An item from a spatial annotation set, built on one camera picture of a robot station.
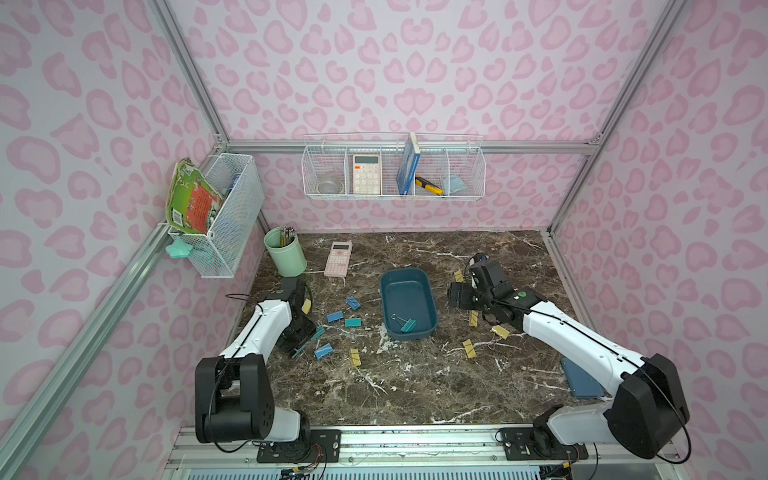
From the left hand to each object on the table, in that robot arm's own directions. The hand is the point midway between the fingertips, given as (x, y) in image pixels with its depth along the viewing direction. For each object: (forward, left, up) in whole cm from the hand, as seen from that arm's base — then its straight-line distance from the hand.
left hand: (302, 336), depth 87 cm
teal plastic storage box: (+11, -31, -3) cm, 33 cm away
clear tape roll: (+41, -6, +22) cm, 47 cm away
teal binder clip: (+7, -13, -5) cm, 16 cm away
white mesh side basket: (+10, +16, +26) cm, 32 cm away
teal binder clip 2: (+4, -4, -5) cm, 7 cm away
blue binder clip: (+14, -13, -4) cm, 19 cm away
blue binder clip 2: (-3, -5, -4) cm, 8 cm away
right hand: (+9, -45, +10) cm, 47 cm away
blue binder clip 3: (+9, -7, -5) cm, 12 cm away
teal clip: (+5, -30, -4) cm, 31 cm away
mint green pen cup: (+29, +11, +7) cm, 31 cm away
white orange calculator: (+43, -18, +25) cm, 53 cm away
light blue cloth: (+45, -47, +19) cm, 68 cm away
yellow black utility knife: (+41, -38, +22) cm, 60 cm away
